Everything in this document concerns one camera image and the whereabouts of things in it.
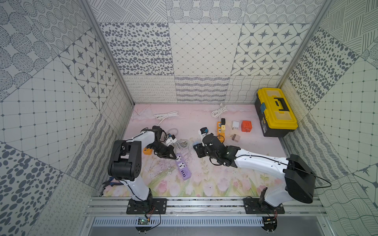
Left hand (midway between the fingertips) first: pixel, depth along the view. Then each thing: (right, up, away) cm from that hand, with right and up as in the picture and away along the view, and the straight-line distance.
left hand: (174, 156), depth 89 cm
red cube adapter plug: (+49, +18, +13) cm, 54 cm away
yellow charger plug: (+32, +17, +10) cm, 38 cm away
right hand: (+14, +7, -7) cm, 17 cm away
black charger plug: (+33, +21, +13) cm, 41 cm away
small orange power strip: (+31, +13, +11) cm, 35 cm away
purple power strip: (+6, -6, -3) cm, 9 cm away
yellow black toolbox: (+64, +25, +2) cm, 69 cm away
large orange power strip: (-17, +3, +2) cm, 17 cm away
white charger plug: (+44, +18, +19) cm, 51 cm away
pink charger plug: (+41, +10, +10) cm, 43 cm away
